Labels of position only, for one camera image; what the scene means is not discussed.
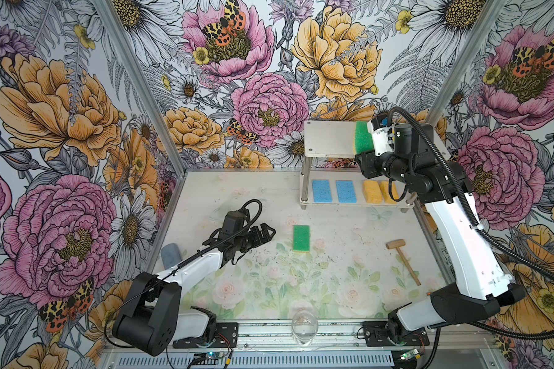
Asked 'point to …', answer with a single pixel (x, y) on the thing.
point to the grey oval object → (171, 255)
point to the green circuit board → (413, 354)
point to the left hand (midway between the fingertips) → (266, 241)
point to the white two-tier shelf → (326, 138)
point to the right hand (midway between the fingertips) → (365, 162)
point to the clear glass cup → (305, 326)
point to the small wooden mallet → (397, 244)
